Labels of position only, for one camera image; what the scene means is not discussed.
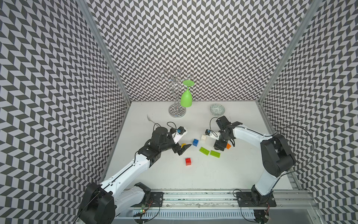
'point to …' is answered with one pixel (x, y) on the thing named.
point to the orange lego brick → (228, 146)
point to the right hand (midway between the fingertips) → (219, 143)
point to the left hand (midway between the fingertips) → (184, 138)
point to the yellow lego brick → (182, 144)
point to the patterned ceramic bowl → (217, 109)
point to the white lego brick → (203, 136)
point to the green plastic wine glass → (186, 97)
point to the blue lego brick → (195, 142)
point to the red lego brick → (188, 162)
